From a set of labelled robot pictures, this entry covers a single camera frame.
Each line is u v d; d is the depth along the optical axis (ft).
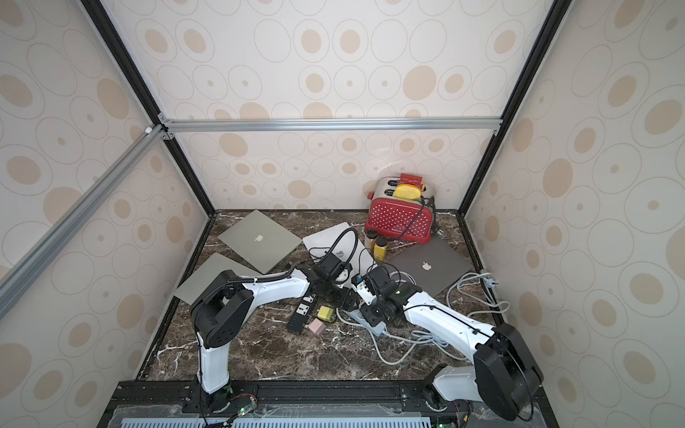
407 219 3.29
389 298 1.95
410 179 3.32
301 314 2.86
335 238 2.54
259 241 3.57
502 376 1.33
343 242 2.54
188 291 3.19
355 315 2.82
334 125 3.02
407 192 3.28
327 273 2.42
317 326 2.79
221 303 1.79
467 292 3.10
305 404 2.39
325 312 2.88
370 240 3.29
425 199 3.28
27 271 1.72
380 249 3.21
